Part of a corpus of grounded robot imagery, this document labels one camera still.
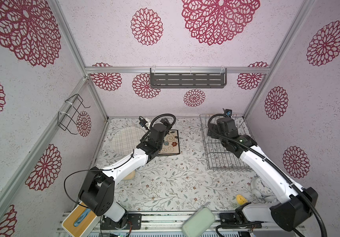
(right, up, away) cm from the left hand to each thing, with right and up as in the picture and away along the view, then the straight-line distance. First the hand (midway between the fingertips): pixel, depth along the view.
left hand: (163, 125), depth 84 cm
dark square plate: (+4, -13, +16) cm, 21 cm away
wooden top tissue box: (-39, -47, -13) cm, 63 cm away
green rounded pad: (+18, -50, -10) cm, 54 cm away
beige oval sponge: (-20, -30, +3) cm, 36 cm away
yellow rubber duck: (+42, -40, -5) cm, 59 cm away
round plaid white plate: (-28, -9, +22) cm, 37 cm away
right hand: (+29, 0, -7) cm, 30 cm away
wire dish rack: (+36, -20, +13) cm, 43 cm away
